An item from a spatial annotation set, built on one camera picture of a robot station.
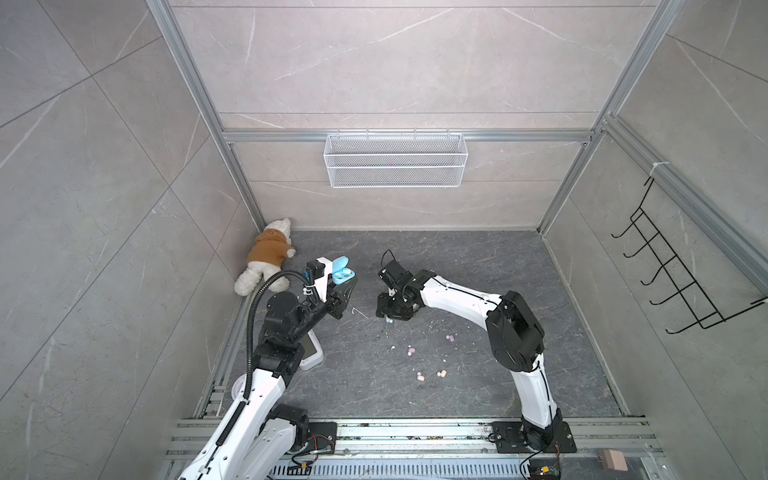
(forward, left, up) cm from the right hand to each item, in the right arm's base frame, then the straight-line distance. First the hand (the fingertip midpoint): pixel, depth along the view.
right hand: (381, 313), depth 92 cm
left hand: (-2, +7, +26) cm, 27 cm away
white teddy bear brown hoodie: (+22, +41, +2) cm, 46 cm away
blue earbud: (-1, -2, -3) cm, 4 cm away
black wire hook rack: (-17, -66, +28) cm, 74 cm away
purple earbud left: (-11, -9, -4) cm, 15 cm away
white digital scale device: (-12, +20, 0) cm, 23 cm away
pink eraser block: (-39, -55, -2) cm, 67 cm away
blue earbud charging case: (-3, +9, +27) cm, 28 cm away
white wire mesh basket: (+45, -3, +26) cm, 52 cm away
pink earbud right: (-18, -17, -4) cm, 25 cm away
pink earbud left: (-19, -11, -4) cm, 22 cm away
